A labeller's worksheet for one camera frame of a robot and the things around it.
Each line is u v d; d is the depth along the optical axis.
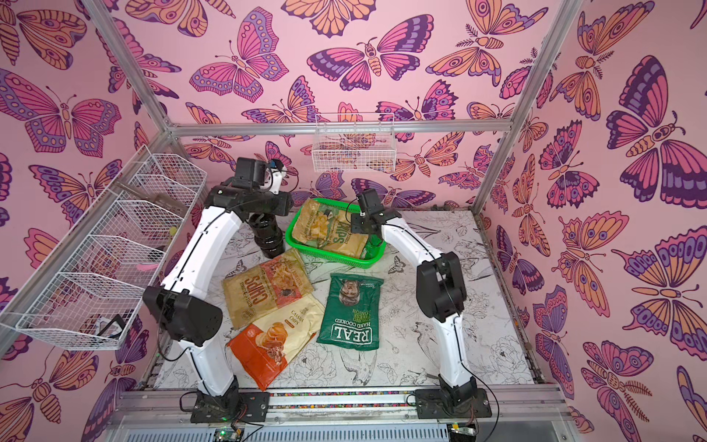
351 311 0.90
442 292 0.56
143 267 0.73
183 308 0.46
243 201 0.57
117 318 0.65
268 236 0.98
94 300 0.65
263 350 0.83
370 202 0.76
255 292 0.95
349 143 0.97
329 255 1.00
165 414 0.73
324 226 1.09
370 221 0.73
